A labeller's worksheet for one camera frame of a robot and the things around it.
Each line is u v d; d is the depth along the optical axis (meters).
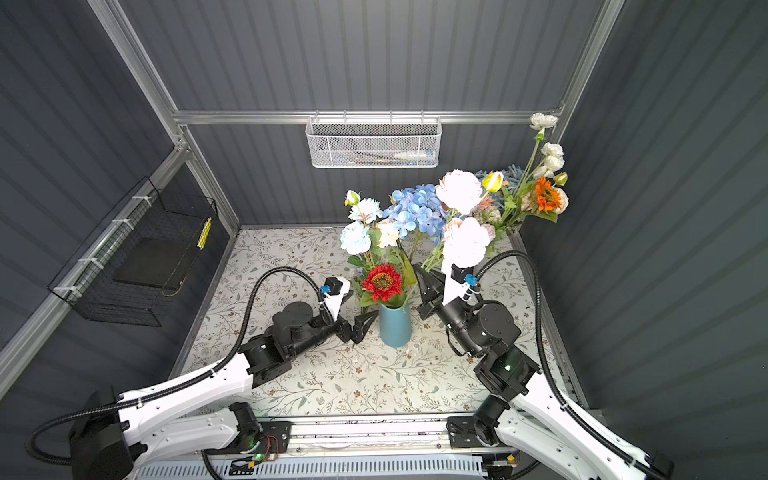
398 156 0.90
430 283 0.55
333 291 0.60
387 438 0.74
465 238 0.45
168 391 0.45
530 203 0.71
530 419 0.60
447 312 0.54
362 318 0.64
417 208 0.59
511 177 0.81
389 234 0.66
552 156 0.73
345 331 0.64
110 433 0.39
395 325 0.77
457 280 0.50
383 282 0.69
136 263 0.73
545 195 0.69
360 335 0.65
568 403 0.45
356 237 0.64
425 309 0.54
